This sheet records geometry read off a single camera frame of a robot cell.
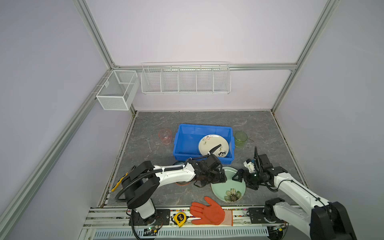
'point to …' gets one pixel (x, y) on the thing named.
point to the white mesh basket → (118, 91)
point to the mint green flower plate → (232, 191)
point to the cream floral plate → (208, 143)
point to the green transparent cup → (240, 138)
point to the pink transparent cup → (165, 135)
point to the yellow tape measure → (180, 217)
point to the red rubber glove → (211, 214)
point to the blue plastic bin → (187, 137)
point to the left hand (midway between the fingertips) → (220, 183)
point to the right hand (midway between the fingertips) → (239, 182)
